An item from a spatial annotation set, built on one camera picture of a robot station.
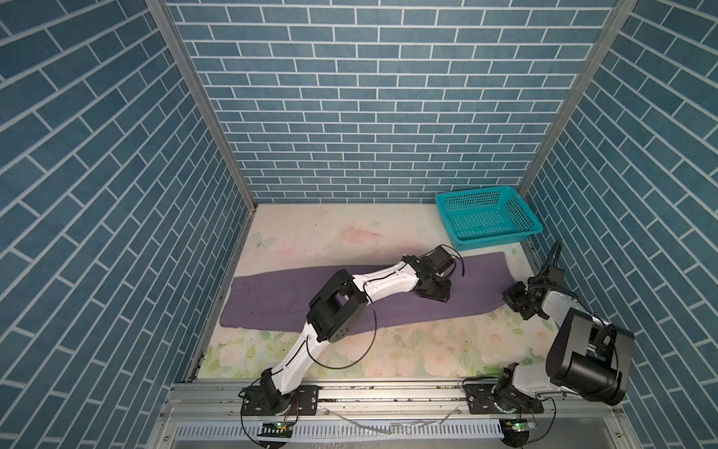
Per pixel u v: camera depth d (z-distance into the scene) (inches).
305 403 28.6
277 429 28.4
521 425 28.0
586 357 17.5
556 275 29.1
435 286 31.1
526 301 28.3
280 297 35.9
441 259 28.9
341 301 23.0
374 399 29.6
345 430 30.3
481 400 28.9
